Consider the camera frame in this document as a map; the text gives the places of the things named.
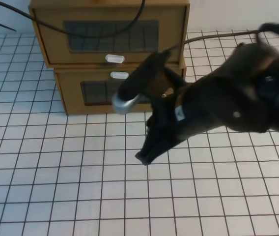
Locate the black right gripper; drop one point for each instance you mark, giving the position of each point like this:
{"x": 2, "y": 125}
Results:
{"x": 229, "y": 96}

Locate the white plastic handle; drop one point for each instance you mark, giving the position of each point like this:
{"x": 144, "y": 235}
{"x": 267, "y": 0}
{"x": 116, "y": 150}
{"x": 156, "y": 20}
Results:
{"x": 119, "y": 75}
{"x": 118, "y": 59}

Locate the brown cardboard shoebox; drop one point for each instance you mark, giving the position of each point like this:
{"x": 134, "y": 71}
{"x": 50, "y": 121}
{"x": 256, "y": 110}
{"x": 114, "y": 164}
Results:
{"x": 89, "y": 90}
{"x": 82, "y": 32}

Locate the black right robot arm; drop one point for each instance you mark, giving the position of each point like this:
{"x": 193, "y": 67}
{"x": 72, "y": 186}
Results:
{"x": 242, "y": 94}

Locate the black wrist camera silver tip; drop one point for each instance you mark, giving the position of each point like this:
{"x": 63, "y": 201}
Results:
{"x": 132, "y": 89}

